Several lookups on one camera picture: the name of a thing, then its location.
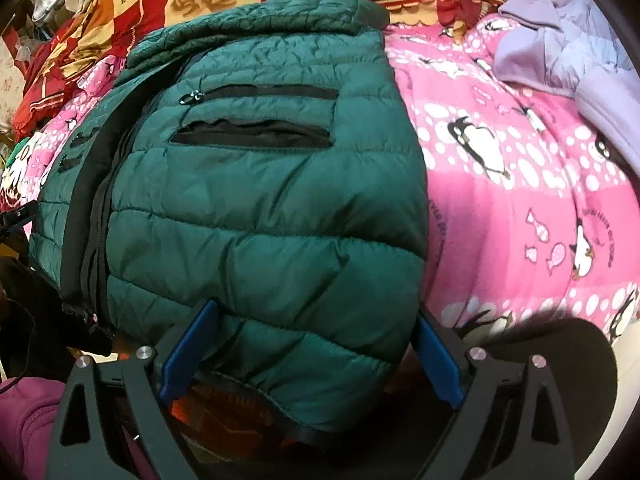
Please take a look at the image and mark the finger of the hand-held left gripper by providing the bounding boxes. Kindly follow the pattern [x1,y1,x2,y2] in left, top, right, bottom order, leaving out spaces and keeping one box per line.
[0,199,40,243]

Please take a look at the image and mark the beige floral cloth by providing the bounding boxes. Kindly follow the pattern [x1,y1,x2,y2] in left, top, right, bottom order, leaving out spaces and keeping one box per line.
[0,35,32,131]

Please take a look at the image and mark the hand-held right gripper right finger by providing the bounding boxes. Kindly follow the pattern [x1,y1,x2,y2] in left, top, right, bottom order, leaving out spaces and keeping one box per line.
[414,309,577,480]

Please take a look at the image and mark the clear plastic bags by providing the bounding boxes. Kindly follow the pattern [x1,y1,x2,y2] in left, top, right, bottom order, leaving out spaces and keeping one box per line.
[27,0,72,28]

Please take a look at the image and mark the orange dark printed cloth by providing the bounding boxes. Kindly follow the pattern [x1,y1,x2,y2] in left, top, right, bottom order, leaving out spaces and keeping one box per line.
[167,377,306,466]

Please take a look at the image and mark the pink penguin print blanket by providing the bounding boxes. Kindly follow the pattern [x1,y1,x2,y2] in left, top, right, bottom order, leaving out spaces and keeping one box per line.
[0,15,640,346]

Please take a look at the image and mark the lavender fleece garment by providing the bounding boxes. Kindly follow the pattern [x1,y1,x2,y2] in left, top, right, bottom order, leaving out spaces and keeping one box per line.
[492,0,640,168]

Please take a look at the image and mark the person's magenta top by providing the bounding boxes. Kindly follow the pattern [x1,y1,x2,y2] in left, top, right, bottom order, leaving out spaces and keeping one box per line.
[0,376,146,480]

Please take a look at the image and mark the green puffer jacket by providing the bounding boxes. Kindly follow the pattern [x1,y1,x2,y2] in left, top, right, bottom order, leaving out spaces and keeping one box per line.
[27,0,431,448]

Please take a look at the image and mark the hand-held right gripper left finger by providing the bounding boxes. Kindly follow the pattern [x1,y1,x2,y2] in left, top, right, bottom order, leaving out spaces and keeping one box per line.
[45,299,221,480]

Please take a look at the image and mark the dark red cloth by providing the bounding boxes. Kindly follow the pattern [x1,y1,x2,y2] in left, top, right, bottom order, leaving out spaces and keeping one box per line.
[14,20,81,133]

